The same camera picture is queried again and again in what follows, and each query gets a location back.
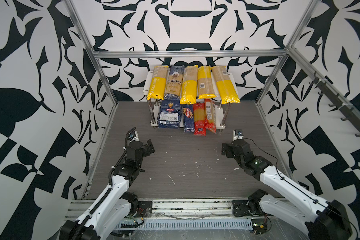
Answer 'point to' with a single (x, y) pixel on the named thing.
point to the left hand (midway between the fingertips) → (142, 140)
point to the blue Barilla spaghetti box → (188, 118)
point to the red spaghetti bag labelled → (210, 115)
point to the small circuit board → (259, 226)
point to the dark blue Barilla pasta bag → (170, 115)
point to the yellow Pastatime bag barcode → (227, 90)
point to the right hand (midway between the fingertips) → (232, 143)
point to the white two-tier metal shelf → (224, 104)
